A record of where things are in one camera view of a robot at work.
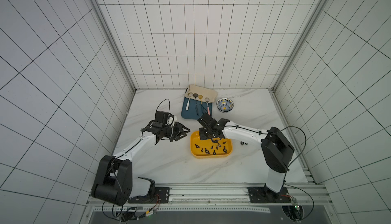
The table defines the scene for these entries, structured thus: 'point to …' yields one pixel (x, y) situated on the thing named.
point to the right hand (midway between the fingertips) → (197, 136)
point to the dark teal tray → (196, 108)
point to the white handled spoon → (190, 94)
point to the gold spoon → (200, 96)
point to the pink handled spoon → (206, 100)
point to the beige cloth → (205, 92)
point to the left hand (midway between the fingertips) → (187, 134)
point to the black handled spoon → (195, 95)
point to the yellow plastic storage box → (207, 148)
